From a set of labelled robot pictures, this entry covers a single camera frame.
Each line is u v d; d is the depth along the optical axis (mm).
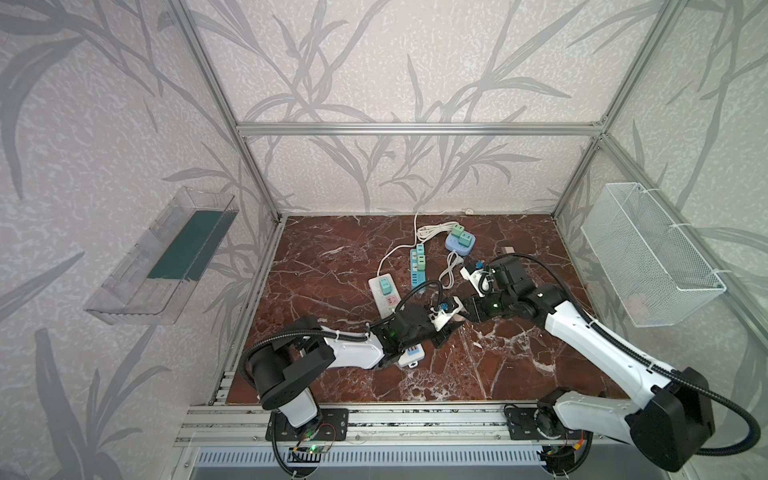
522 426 733
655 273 631
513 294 599
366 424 753
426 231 1118
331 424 728
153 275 639
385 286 929
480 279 705
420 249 1017
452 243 1083
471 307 682
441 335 709
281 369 456
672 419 381
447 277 1019
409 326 630
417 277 990
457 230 1081
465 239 1048
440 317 696
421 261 988
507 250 1083
